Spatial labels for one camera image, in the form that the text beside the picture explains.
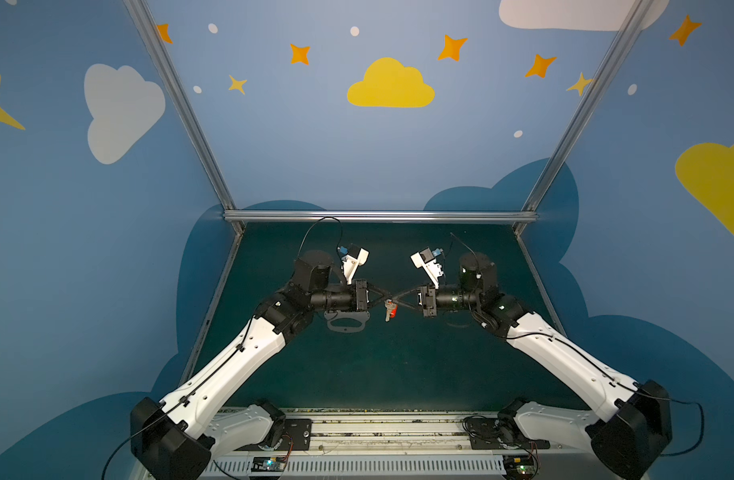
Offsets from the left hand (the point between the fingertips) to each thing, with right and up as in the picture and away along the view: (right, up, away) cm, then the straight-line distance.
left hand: (391, 298), depth 65 cm
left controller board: (-29, -41, +6) cm, 51 cm away
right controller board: (+32, -42, +6) cm, 53 cm away
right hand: (+1, 0, +2) cm, 3 cm away
